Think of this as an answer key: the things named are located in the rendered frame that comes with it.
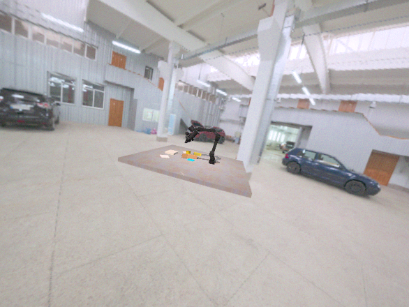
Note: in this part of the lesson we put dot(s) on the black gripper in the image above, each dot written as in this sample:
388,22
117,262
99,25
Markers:
189,138

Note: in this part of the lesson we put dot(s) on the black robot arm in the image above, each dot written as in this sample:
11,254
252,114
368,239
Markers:
199,129

